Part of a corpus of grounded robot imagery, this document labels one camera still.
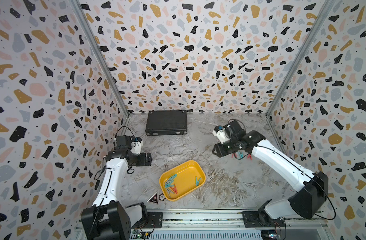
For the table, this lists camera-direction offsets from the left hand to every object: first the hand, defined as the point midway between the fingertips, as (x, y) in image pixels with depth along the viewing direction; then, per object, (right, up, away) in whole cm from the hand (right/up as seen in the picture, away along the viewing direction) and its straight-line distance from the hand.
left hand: (143, 159), depth 82 cm
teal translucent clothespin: (+48, +5, -17) cm, 51 cm away
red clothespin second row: (+45, +5, -15) cm, 48 cm away
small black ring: (+10, -21, -1) cm, 23 cm away
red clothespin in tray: (+17, -17, +1) cm, 24 cm away
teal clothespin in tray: (+30, -14, +3) cm, 33 cm away
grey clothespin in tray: (+14, -18, -1) cm, 23 cm away
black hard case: (+8, +21, +28) cm, 36 cm away
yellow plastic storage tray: (+20, -14, +7) cm, 25 cm away
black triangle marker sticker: (+6, -21, -2) cm, 22 cm away
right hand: (+39, +5, -4) cm, 40 cm away
